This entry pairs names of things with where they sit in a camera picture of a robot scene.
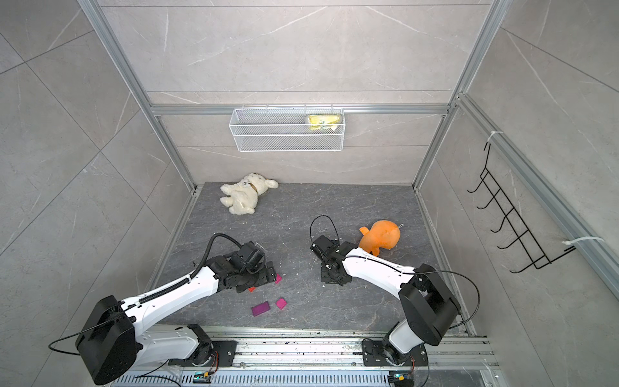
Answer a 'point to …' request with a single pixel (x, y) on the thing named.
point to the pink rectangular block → (279, 278)
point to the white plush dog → (241, 197)
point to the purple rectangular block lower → (260, 308)
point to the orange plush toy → (382, 235)
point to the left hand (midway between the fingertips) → (270, 274)
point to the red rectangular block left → (251, 289)
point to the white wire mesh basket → (288, 129)
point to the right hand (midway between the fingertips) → (332, 277)
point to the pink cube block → (281, 303)
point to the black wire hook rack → (524, 237)
